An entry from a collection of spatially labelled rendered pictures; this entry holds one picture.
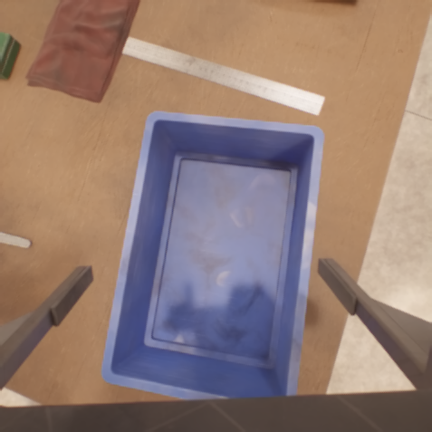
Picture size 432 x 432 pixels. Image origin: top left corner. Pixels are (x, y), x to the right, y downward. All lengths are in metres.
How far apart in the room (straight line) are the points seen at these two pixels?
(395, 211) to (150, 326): 0.78
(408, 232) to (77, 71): 0.91
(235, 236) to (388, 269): 0.64
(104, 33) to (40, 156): 0.23
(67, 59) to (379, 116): 0.50
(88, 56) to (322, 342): 0.56
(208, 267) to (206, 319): 0.07
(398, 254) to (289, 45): 0.67
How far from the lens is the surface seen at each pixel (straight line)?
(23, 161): 0.59
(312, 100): 0.51
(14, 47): 0.67
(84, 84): 0.57
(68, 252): 0.52
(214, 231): 0.44
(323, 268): 0.16
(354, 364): 1.00
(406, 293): 1.02
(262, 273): 0.43
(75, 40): 0.60
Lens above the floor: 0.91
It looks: 80 degrees down
